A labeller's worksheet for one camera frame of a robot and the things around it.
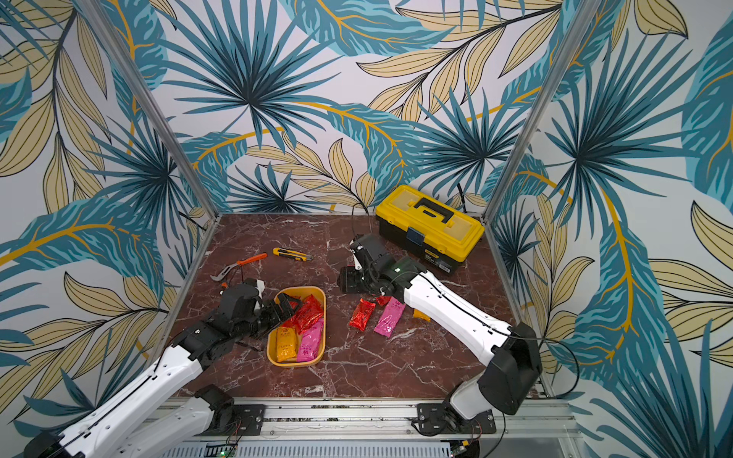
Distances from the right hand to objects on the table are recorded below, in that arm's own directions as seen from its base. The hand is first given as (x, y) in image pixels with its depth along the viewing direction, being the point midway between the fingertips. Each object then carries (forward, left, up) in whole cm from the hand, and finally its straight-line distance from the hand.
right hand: (342, 278), depth 77 cm
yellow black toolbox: (+22, -28, -4) cm, 35 cm away
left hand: (-7, +14, -6) cm, 17 cm away
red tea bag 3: (-2, +11, -14) cm, 18 cm away
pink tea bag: (-3, -14, -18) cm, 23 cm away
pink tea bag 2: (-11, +10, -18) cm, 23 cm away
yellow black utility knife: (+22, +18, -18) cm, 34 cm away
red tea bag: (-2, -5, -18) cm, 19 cm away
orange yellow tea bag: (-2, -23, -18) cm, 29 cm away
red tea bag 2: (+4, -12, -19) cm, 23 cm away
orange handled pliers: (+20, +39, -19) cm, 48 cm away
